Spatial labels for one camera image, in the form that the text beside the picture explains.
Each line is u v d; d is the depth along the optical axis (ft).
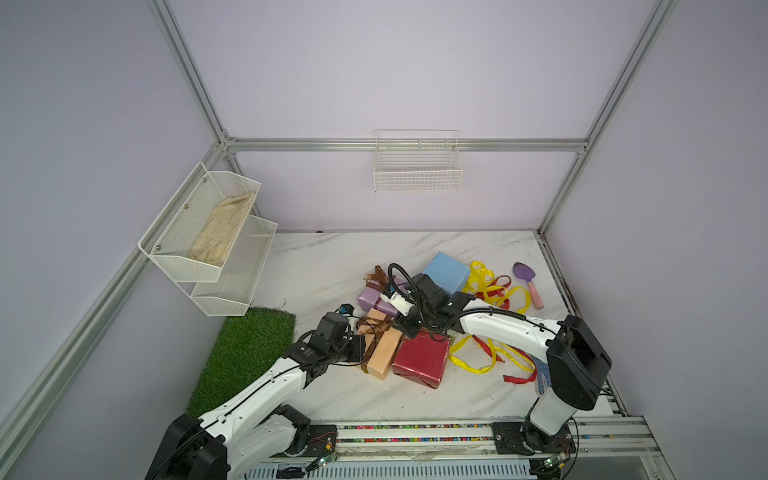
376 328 2.82
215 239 2.55
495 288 3.38
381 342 2.77
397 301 2.49
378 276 3.63
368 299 3.02
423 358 2.61
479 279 3.42
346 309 2.51
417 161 3.14
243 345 2.88
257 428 1.89
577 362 1.46
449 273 3.31
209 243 2.51
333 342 2.13
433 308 2.13
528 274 3.49
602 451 2.43
